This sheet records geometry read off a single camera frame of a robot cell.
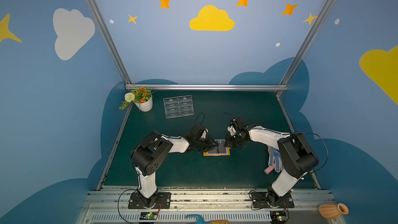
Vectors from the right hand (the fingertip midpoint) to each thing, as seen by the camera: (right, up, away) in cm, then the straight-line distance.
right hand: (225, 143), depth 92 cm
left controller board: (-39, -28, -22) cm, 53 cm away
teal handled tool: (-15, -30, -23) cm, 41 cm away
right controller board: (+22, -30, -21) cm, 42 cm away
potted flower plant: (-54, +29, +7) cm, 61 cm away
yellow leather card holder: (-12, -5, -4) cm, 14 cm away
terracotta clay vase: (+41, -23, -27) cm, 55 cm away
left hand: (-4, -1, -4) cm, 6 cm away
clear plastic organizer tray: (-31, +23, +15) cm, 41 cm away
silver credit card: (-2, -3, -1) cm, 4 cm away
